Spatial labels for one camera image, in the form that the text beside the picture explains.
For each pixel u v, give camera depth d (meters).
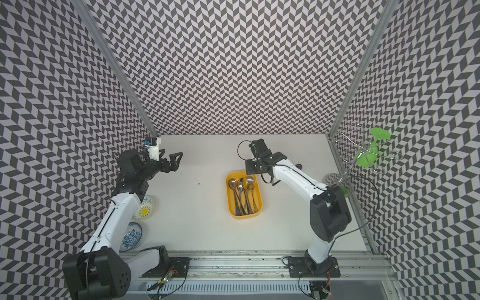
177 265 0.73
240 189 0.95
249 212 0.88
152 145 0.66
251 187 0.96
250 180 0.98
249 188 0.96
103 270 0.40
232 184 0.95
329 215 0.46
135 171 0.59
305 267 0.66
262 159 0.65
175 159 0.72
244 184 0.95
